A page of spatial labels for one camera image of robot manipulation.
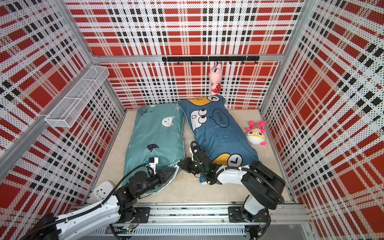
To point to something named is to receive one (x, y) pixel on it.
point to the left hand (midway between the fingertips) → (177, 170)
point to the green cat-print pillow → (157, 132)
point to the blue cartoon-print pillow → (215, 128)
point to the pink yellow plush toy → (255, 134)
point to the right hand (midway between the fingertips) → (178, 164)
